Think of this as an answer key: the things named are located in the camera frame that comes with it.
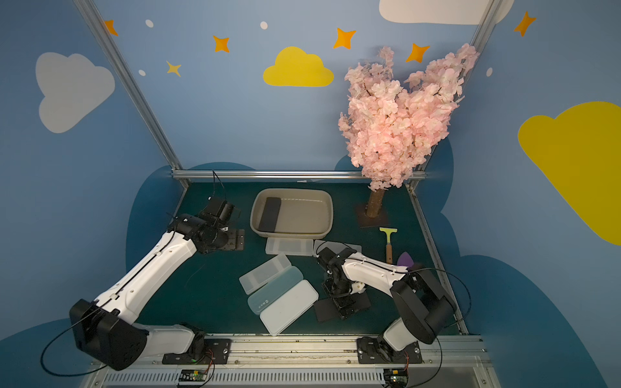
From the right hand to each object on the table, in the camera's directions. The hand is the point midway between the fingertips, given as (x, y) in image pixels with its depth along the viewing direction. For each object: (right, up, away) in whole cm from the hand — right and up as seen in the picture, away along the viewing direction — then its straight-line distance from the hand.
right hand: (332, 301), depth 84 cm
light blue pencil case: (-27, 0, 0) cm, 27 cm away
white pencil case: (-15, -2, -2) cm, 16 cm away
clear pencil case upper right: (+1, +21, -9) cm, 23 cm away
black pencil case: (-2, -3, -1) cm, 4 cm away
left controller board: (-43, -18, -12) cm, 48 cm away
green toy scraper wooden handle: (+24, +17, +13) cm, 33 cm away
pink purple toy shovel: (+30, +12, +10) cm, 34 cm away
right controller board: (+19, -19, -11) cm, 29 cm away
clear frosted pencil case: (-28, +7, +5) cm, 29 cm away
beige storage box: (-16, +30, +25) cm, 42 cm away
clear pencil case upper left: (-14, +17, +14) cm, 26 cm away
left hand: (-35, +23, -4) cm, 42 cm away
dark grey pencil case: (-27, +29, +24) cm, 46 cm away
